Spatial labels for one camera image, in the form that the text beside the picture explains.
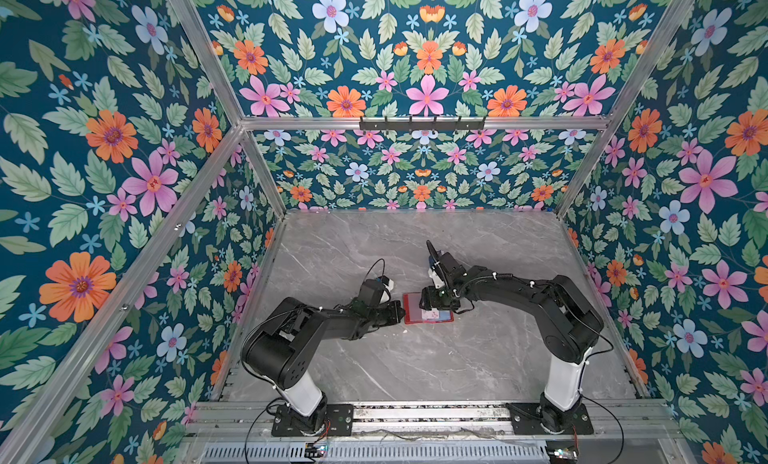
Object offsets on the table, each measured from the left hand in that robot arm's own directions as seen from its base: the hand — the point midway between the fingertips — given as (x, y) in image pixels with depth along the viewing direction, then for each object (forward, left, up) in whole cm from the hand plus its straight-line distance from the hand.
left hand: (410, 311), depth 92 cm
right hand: (+3, -7, +1) cm, 8 cm away
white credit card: (-2, -7, 0) cm, 7 cm away
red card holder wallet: (-1, -1, +1) cm, 2 cm away
